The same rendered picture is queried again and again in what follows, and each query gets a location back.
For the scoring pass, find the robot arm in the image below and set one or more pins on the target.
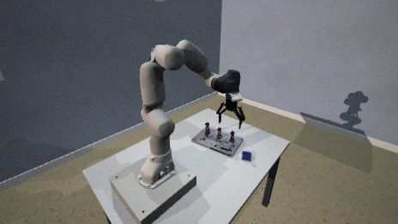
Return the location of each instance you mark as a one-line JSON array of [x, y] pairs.
[[155, 171]]

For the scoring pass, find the blue rectangular block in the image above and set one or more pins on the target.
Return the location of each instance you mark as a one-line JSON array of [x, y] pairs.
[[246, 156]]

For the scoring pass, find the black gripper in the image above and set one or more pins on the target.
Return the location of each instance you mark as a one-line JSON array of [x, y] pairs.
[[232, 106]]

